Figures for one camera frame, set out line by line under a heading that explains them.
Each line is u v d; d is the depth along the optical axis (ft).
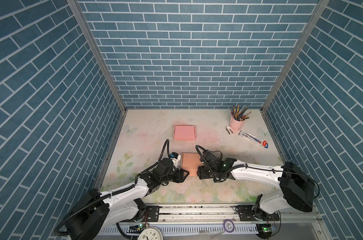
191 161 2.89
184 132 3.36
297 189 1.41
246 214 2.40
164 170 2.11
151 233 2.15
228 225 2.32
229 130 3.45
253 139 3.36
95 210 1.34
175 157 2.49
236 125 3.45
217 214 2.47
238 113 3.43
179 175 2.37
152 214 2.42
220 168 2.04
